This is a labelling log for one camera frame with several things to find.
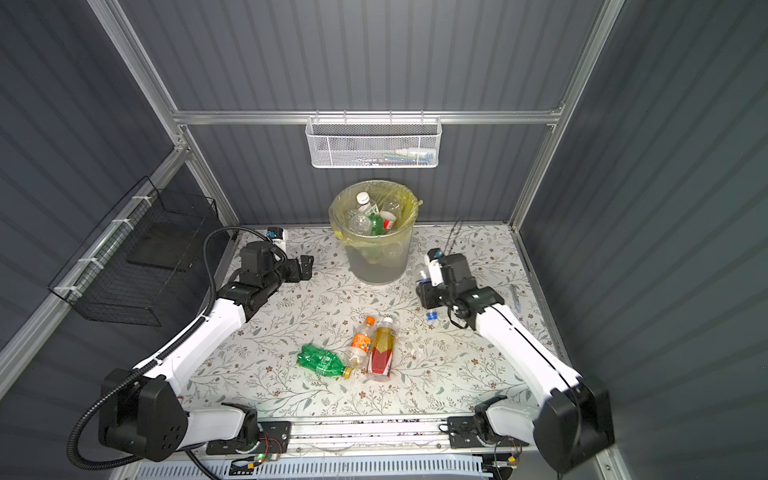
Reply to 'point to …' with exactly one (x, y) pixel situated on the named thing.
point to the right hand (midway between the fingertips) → (429, 287)
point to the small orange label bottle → (361, 345)
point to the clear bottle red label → (388, 219)
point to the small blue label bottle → (432, 317)
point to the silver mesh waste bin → (379, 263)
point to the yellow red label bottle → (382, 351)
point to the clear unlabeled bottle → (363, 199)
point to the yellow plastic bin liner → (378, 191)
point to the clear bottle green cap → (360, 224)
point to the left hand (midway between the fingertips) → (300, 258)
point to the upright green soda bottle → (376, 224)
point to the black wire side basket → (130, 268)
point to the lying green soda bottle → (323, 362)
